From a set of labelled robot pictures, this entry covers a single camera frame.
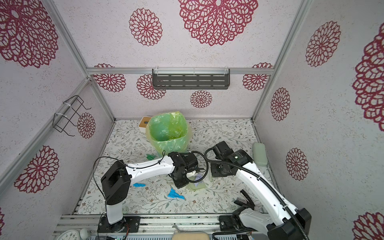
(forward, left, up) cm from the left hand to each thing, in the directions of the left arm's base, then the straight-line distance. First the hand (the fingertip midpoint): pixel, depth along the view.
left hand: (179, 185), depth 82 cm
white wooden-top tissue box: (+48, +29, 0) cm, 56 cm away
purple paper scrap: (+3, -11, +4) cm, 12 cm away
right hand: (+3, -19, +12) cm, 22 cm away
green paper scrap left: (+20, +20, -4) cm, 29 cm away
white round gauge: (-22, +49, +1) cm, 54 cm away
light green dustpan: (+1, -13, -4) cm, 13 cm away
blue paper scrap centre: (-3, +3, -5) cm, 7 cm away
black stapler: (-9, -37, -4) cm, 38 cm away
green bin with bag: (+33, +8, +7) cm, 34 cm away
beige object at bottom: (-23, -6, 0) cm, 24 cm away
